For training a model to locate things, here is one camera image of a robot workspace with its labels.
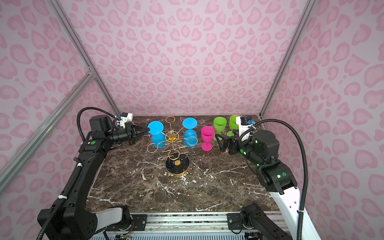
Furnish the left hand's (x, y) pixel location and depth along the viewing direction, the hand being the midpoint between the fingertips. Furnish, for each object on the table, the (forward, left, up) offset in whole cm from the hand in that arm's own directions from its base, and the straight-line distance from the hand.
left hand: (149, 128), depth 68 cm
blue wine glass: (+1, -2, -2) cm, 4 cm away
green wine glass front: (+19, -45, -21) cm, 53 cm away
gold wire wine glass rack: (-2, -9, -32) cm, 34 cm away
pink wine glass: (+13, -28, -22) cm, 38 cm away
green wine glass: (+20, -37, -21) cm, 47 cm away
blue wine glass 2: (+4, -18, -12) cm, 22 cm away
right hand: (-7, -33, +4) cm, 34 cm away
